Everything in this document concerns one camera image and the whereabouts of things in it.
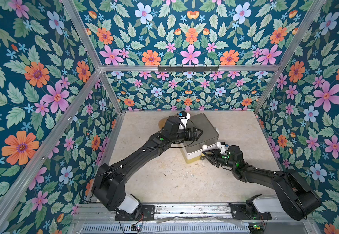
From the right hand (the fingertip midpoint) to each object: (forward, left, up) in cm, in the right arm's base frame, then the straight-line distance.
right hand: (203, 153), depth 82 cm
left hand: (+5, +3, +14) cm, 16 cm away
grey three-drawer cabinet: (+17, +1, +9) cm, 19 cm away
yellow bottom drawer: (-1, +5, -7) cm, 8 cm away
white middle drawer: (-1, +6, +1) cm, 6 cm away
